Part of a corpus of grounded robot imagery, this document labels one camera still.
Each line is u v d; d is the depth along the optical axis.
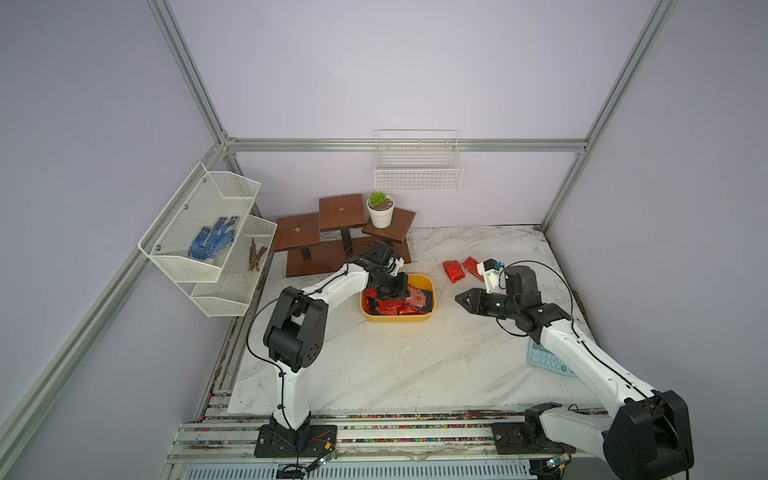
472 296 0.75
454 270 1.04
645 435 0.39
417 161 0.95
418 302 0.92
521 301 0.63
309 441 0.72
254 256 0.95
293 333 0.52
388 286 0.81
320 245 0.97
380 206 0.95
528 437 0.67
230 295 0.75
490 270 0.74
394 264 0.86
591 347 0.50
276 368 0.54
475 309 0.76
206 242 0.77
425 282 0.98
